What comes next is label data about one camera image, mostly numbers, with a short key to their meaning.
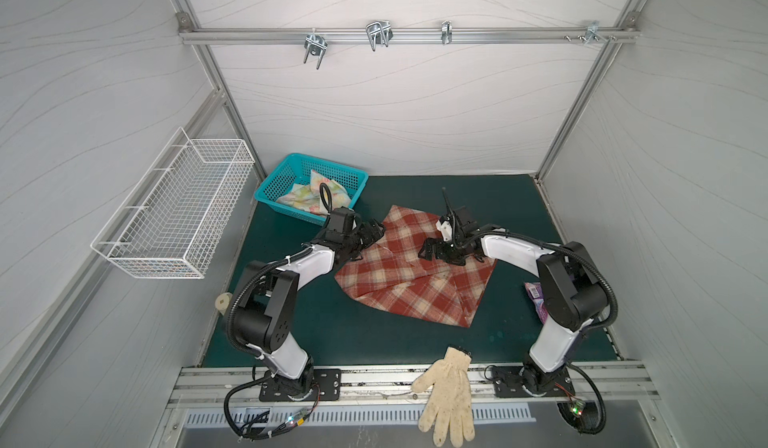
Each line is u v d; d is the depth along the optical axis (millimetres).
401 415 703
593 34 766
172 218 689
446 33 781
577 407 722
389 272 920
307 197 1108
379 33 765
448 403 715
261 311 458
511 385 732
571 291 485
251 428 684
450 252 821
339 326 879
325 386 735
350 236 786
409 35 782
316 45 793
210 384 744
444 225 880
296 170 1172
